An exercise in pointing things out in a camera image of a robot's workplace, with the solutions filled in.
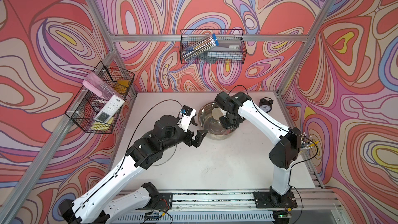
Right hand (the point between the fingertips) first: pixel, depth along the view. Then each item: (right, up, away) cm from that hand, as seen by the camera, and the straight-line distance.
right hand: (230, 129), depth 81 cm
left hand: (-16, +4, -17) cm, 24 cm away
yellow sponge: (-56, +23, -3) cm, 61 cm away
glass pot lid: (-35, -15, +7) cm, 39 cm away
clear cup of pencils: (+35, -6, -8) cm, 37 cm away
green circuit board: (-39, -39, -9) cm, 56 cm away
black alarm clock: (+29, +14, +23) cm, 40 cm away
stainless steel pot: (-8, -2, +17) cm, 19 cm away
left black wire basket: (-66, +12, -8) cm, 68 cm away
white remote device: (-57, +11, -12) cm, 60 cm away
